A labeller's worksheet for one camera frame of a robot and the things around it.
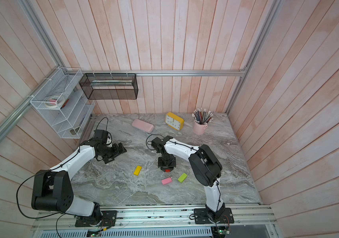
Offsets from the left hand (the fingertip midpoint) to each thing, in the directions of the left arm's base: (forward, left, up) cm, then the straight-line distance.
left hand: (121, 155), depth 89 cm
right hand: (-7, -27, -6) cm, 28 cm away
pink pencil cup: (+22, -51, -2) cm, 55 cm away
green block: (-11, -37, -6) cm, 39 cm away
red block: (-7, -28, -5) cm, 30 cm away
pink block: (-13, -28, -7) cm, 31 cm away
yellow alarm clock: (+28, -33, -1) cm, 44 cm away
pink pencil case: (+28, -9, -5) cm, 30 cm away
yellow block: (-7, -10, -8) cm, 14 cm away
